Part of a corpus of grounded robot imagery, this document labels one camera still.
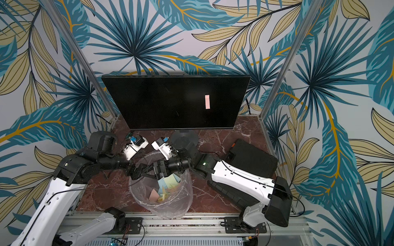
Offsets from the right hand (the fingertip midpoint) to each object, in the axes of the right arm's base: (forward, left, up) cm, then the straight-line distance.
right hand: (146, 171), depth 59 cm
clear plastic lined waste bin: (-8, -9, -5) cm, 13 cm away
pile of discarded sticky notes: (+2, -4, -20) cm, 21 cm away
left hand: (+5, +1, -2) cm, 5 cm away
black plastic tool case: (+20, -52, -28) cm, 63 cm away
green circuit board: (-20, +20, -33) cm, 43 cm away
